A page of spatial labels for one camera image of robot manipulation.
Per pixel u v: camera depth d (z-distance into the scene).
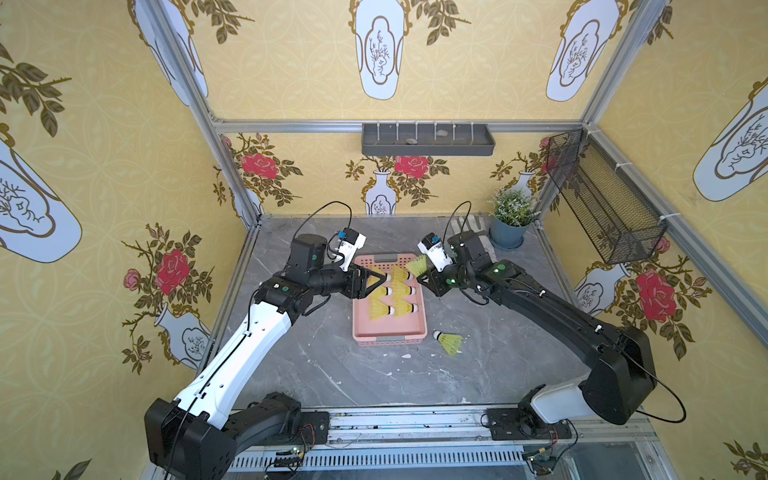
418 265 0.77
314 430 0.72
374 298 0.92
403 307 0.92
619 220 0.83
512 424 0.74
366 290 0.66
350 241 0.64
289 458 0.72
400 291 0.96
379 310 0.92
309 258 0.54
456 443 0.72
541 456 0.72
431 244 0.71
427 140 0.92
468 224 1.18
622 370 0.41
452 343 0.84
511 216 1.00
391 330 0.92
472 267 0.61
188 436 0.37
